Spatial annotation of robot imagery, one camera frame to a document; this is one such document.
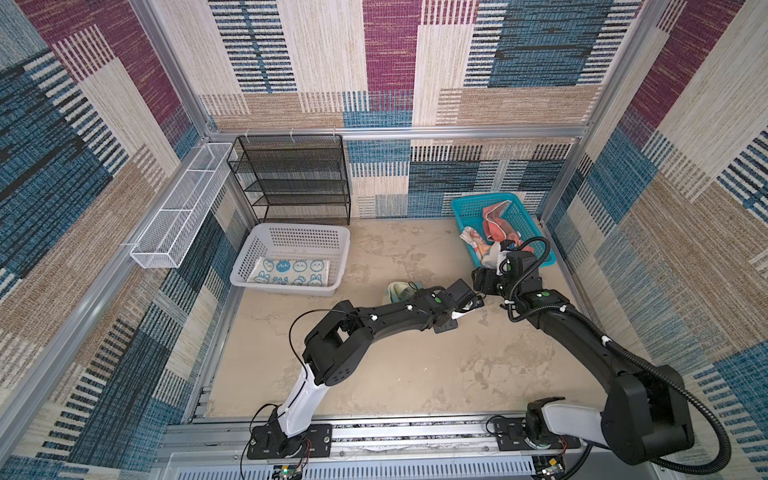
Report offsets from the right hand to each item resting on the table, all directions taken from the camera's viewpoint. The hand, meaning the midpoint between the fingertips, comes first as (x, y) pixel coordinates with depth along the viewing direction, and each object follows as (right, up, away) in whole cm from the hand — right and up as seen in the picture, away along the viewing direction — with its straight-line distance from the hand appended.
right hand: (486, 277), depth 87 cm
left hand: (-11, -9, +4) cm, 15 cm away
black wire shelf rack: (-62, +33, +21) cm, 73 cm away
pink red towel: (+11, +15, +21) cm, 28 cm away
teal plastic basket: (+23, +5, +9) cm, 25 cm away
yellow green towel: (-25, -4, +3) cm, 25 cm away
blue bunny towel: (-62, 0, +18) cm, 64 cm away
